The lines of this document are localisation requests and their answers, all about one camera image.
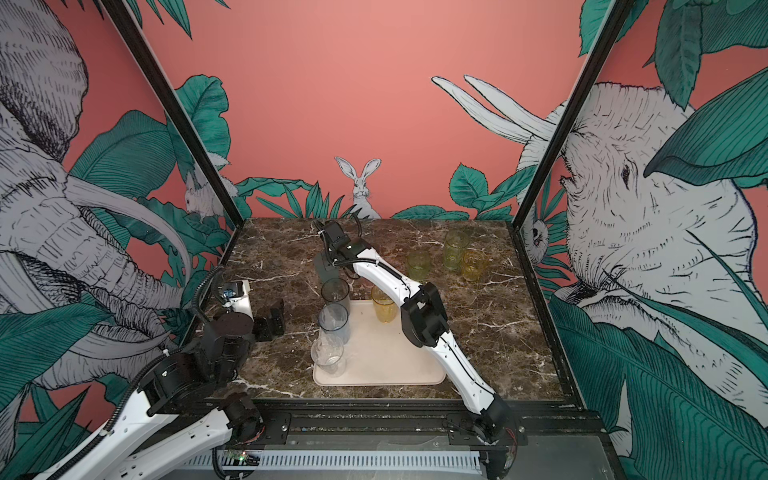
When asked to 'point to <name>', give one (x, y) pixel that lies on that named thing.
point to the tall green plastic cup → (455, 243)
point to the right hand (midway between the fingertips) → (326, 253)
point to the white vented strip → (343, 461)
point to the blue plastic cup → (334, 319)
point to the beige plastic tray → (380, 353)
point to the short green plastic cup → (418, 264)
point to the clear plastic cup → (329, 355)
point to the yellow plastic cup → (474, 265)
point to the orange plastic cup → (386, 309)
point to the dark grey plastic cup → (335, 290)
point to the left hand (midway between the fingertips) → (266, 301)
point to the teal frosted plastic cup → (324, 274)
